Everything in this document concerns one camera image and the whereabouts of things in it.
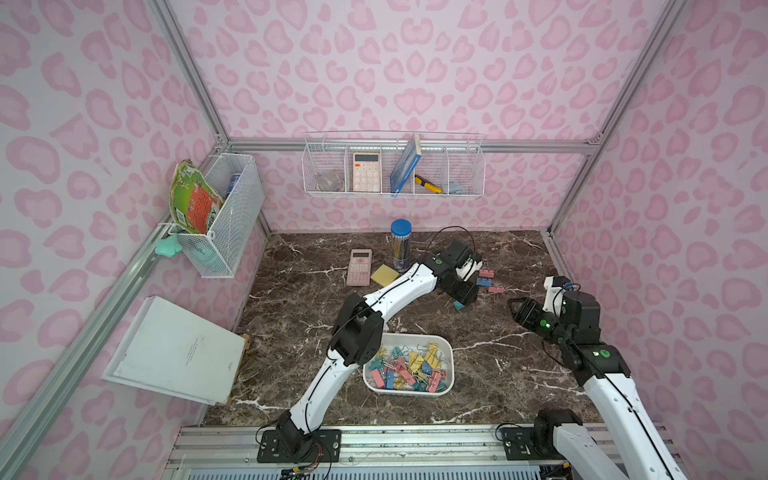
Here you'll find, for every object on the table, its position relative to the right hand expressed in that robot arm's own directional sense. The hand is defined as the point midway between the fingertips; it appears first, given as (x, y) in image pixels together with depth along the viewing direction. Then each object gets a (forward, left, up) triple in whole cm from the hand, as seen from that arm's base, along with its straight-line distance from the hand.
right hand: (513, 301), depth 77 cm
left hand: (+12, +10, -10) cm, 18 cm away
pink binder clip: (+15, -2, -18) cm, 23 cm away
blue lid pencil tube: (+26, +29, -1) cm, 39 cm away
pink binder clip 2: (+23, -1, -19) cm, 30 cm away
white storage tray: (-12, +26, -15) cm, 32 cm away
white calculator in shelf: (+39, +41, +12) cm, 58 cm away
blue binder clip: (+18, +1, -18) cm, 26 cm away
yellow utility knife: (+39, +21, +7) cm, 45 cm away
